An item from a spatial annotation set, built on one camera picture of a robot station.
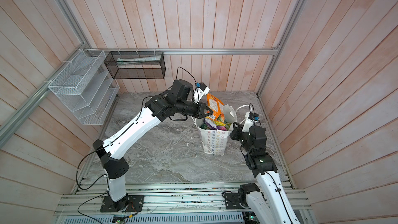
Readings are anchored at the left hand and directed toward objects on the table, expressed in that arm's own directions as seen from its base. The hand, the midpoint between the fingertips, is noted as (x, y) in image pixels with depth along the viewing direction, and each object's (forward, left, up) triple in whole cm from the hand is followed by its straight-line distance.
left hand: (211, 115), depth 66 cm
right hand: (+3, -12, -9) cm, 15 cm away
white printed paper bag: (-4, -3, -16) cm, 17 cm away
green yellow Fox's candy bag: (-1, -4, -5) cm, 7 cm away
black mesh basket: (+49, +48, -8) cm, 69 cm away
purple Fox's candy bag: (+3, -1, -12) cm, 12 cm away
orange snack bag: (+5, -2, 0) cm, 6 cm away
